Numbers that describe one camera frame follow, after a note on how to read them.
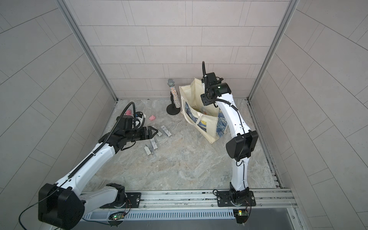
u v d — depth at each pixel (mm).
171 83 888
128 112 1049
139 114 714
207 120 788
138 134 669
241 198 652
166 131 960
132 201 708
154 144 891
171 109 1082
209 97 611
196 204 707
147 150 866
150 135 693
